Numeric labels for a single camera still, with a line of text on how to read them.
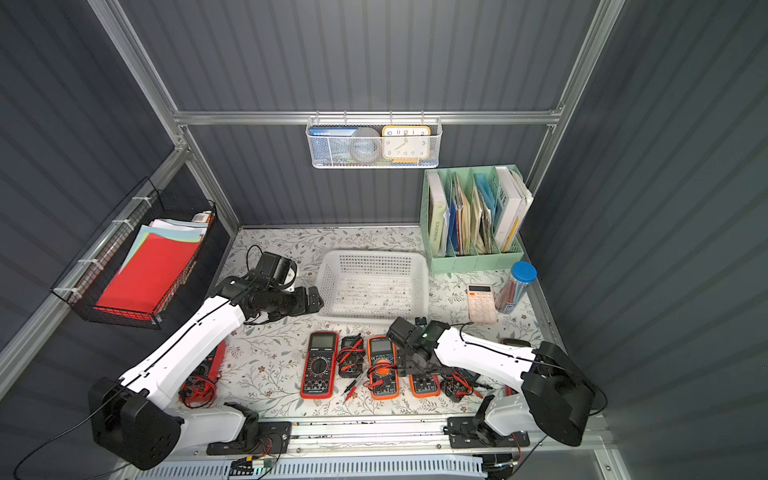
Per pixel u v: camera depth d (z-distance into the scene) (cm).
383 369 81
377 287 102
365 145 91
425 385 79
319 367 82
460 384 79
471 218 96
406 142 88
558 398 42
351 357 83
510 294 88
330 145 93
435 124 89
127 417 38
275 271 63
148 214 78
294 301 71
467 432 74
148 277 69
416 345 59
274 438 74
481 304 97
